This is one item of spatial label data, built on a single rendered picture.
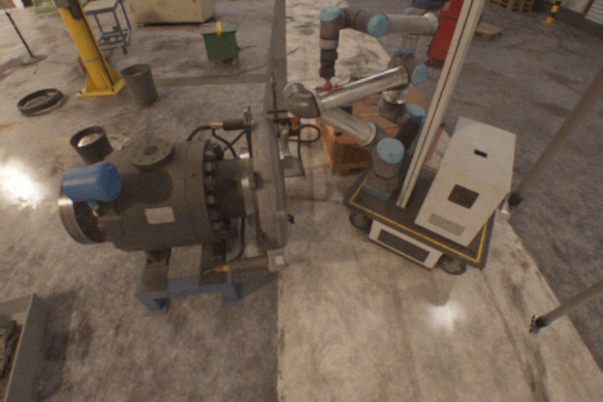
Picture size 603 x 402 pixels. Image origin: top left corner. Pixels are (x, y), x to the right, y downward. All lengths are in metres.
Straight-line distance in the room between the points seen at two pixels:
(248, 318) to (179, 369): 0.45
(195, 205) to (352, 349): 1.17
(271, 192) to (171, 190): 0.47
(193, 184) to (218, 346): 0.96
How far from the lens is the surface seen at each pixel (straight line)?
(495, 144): 1.85
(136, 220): 1.48
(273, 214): 1.26
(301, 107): 1.28
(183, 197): 1.38
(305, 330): 1.81
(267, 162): 1.24
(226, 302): 1.91
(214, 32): 4.57
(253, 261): 1.47
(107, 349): 2.11
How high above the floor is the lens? 1.75
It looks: 44 degrees down
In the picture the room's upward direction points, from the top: straight up
